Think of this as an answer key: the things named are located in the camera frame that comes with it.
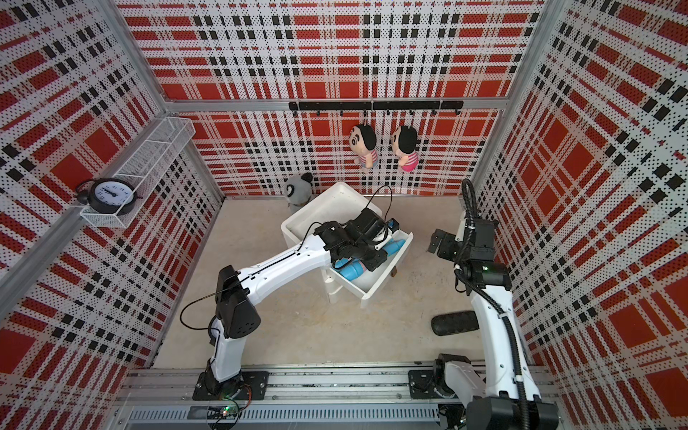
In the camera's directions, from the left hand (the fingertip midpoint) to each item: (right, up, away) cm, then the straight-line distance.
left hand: (382, 253), depth 80 cm
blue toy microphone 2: (+3, +2, -1) cm, 4 cm away
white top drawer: (-6, -9, -2) cm, 11 cm away
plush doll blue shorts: (-6, +38, +11) cm, 40 cm away
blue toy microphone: (-9, -4, -7) cm, 12 cm away
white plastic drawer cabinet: (-14, +16, +8) cm, 23 cm away
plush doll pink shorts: (+9, +37, +14) cm, 40 cm away
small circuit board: (-47, -43, -8) cm, 64 cm away
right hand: (+20, +4, -4) cm, 21 cm away
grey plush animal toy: (-29, +22, +19) cm, 41 cm away
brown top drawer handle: (+3, -5, -4) cm, 7 cm away
